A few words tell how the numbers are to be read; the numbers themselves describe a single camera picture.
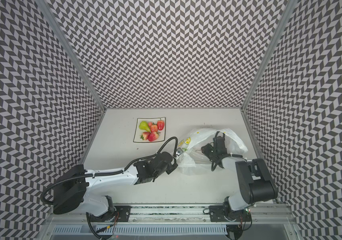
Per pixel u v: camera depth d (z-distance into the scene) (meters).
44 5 0.71
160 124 1.04
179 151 0.69
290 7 0.67
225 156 0.61
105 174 0.46
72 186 0.44
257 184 0.44
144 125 1.01
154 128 1.02
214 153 0.72
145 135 0.97
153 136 0.96
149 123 1.05
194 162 0.76
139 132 1.03
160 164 0.59
